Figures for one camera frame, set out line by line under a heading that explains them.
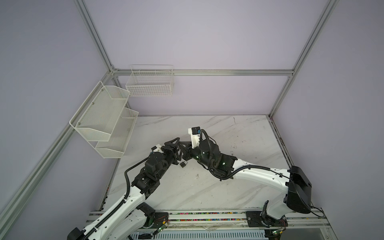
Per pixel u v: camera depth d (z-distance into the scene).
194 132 0.60
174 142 0.68
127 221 0.57
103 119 0.91
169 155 0.64
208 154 0.51
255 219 0.73
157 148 0.70
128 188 0.51
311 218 0.76
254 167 0.49
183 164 0.93
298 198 0.42
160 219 0.73
